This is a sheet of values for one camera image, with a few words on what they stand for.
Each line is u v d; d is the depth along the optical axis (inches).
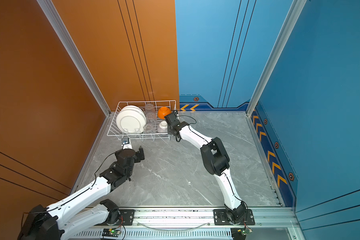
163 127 40.3
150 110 42.9
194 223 28.4
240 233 27.5
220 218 28.5
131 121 39.0
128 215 29.3
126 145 27.7
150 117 41.1
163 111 44.4
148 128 38.1
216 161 22.5
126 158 23.7
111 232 27.8
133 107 39.9
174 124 30.3
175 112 34.5
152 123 41.0
